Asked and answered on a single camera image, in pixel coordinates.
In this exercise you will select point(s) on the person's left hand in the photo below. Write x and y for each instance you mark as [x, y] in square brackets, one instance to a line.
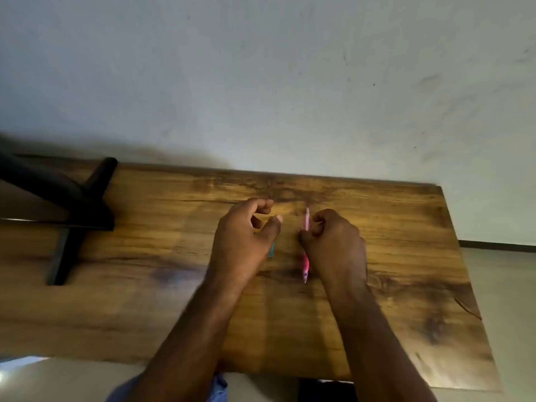
[238, 247]

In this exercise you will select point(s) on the person's right hand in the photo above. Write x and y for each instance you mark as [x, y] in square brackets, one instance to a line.
[339, 247]

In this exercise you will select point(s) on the pink mechanical pencil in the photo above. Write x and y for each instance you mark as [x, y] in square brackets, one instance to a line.
[307, 219]

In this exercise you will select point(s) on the person's right forearm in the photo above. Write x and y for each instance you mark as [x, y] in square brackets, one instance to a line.
[372, 347]

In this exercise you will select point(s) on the person's left forearm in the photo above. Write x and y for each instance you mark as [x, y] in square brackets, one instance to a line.
[188, 343]

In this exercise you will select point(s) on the dark skirting board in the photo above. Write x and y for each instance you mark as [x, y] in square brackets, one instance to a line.
[498, 245]

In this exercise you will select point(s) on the black stand base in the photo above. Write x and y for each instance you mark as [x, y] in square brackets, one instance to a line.
[79, 205]

